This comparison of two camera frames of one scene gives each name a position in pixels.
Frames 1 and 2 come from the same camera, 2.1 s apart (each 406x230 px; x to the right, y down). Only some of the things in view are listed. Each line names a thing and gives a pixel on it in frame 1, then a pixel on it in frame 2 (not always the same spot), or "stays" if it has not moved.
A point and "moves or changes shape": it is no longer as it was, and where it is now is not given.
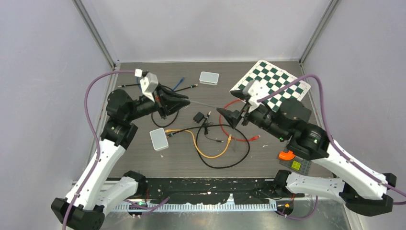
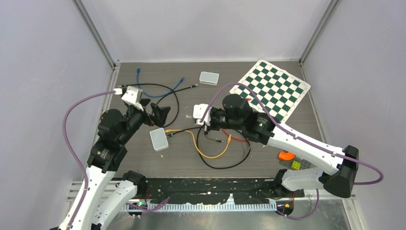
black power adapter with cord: (198, 118) moves or changes shape
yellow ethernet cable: (230, 139) stays
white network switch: (159, 139) stays
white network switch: (208, 78) stays
